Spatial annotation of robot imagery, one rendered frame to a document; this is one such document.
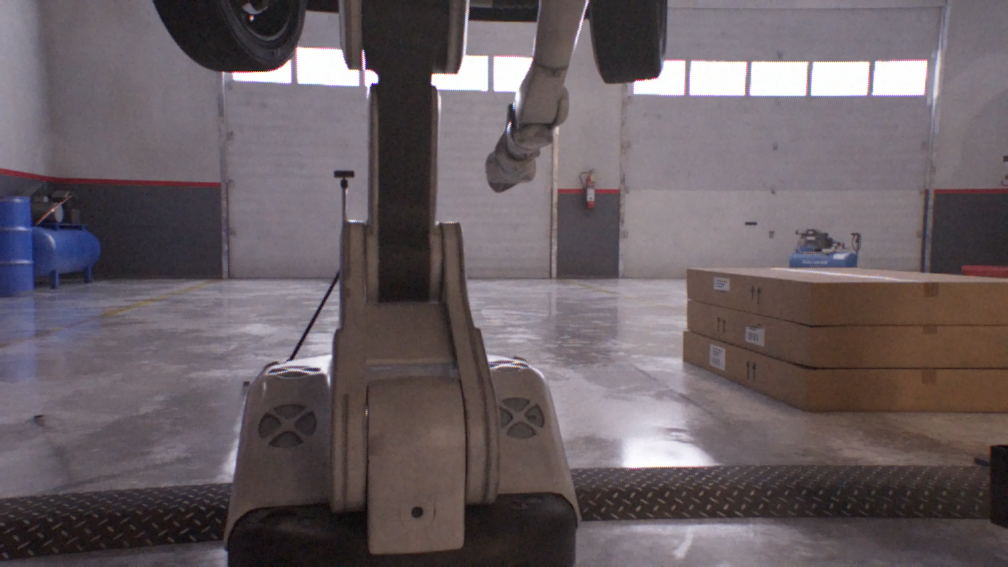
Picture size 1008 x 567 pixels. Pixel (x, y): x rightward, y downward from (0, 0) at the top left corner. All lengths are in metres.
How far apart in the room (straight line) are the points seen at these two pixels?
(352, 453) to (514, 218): 9.77
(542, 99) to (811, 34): 11.17
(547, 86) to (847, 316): 1.98
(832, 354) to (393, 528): 2.19
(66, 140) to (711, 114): 8.17
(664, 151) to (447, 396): 10.35
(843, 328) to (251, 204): 8.66
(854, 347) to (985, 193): 10.43
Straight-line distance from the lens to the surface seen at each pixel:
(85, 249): 9.94
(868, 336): 3.17
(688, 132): 11.57
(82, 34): 11.36
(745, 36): 12.06
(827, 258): 11.10
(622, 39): 3.37
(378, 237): 1.44
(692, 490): 1.97
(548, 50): 1.31
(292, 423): 1.40
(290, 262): 10.74
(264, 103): 10.88
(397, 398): 1.16
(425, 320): 1.36
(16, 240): 8.43
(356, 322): 1.32
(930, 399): 3.31
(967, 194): 13.35
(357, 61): 1.42
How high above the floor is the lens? 0.62
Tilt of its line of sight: 4 degrees down
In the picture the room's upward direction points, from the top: straight up
